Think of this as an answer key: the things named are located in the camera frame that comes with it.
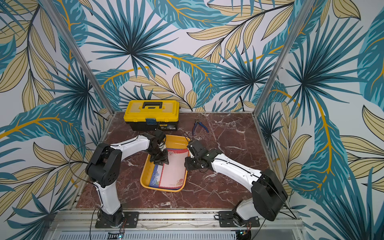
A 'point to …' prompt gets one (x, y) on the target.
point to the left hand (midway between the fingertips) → (166, 164)
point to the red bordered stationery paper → (173, 174)
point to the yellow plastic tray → (175, 141)
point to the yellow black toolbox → (150, 115)
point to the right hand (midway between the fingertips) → (187, 164)
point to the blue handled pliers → (197, 122)
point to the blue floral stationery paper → (156, 176)
